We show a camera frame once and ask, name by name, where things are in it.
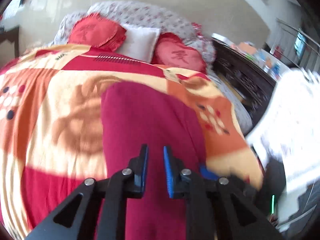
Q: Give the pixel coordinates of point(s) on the orange cream fleece blanket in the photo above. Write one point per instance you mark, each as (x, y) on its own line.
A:
(52, 134)

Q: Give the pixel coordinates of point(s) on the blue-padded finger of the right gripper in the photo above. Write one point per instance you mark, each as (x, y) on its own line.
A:
(207, 174)

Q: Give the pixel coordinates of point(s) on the red heart pillow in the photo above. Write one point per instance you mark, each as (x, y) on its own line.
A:
(99, 32)
(171, 51)

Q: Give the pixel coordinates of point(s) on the white square pillow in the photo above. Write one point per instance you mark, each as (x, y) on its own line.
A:
(140, 42)

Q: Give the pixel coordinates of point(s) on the red heart pillow left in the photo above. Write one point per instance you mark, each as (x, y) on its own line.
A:
(99, 32)

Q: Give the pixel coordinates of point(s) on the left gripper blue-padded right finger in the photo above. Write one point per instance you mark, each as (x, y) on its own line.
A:
(214, 209)

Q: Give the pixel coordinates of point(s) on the dark carved wooden cabinet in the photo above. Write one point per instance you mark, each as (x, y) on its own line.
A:
(250, 81)

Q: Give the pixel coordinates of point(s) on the red heart pillow right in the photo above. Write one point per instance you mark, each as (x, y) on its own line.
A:
(171, 51)

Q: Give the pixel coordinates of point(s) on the maroon knit garment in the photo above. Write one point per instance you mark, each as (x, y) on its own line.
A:
(133, 114)

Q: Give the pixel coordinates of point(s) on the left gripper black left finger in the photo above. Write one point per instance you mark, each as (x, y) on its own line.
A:
(97, 209)

